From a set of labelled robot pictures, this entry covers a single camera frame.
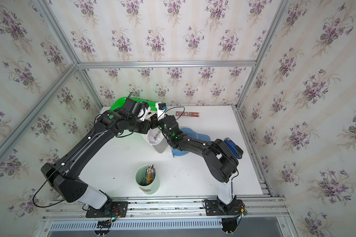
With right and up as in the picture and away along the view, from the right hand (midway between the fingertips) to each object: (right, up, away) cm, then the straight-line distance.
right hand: (150, 112), depth 80 cm
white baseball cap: (+3, -15, +6) cm, 17 cm away
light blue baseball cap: (+15, -24, +11) cm, 31 cm away
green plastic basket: (-31, +9, +33) cm, 46 cm away
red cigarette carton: (+23, 0, +34) cm, 41 cm away
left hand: (+2, -8, -6) cm, 10 cm away
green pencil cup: (+2, -41, -3) cm, 41 cm away
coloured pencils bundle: (+2, -31, -10) cm, 33 cm away
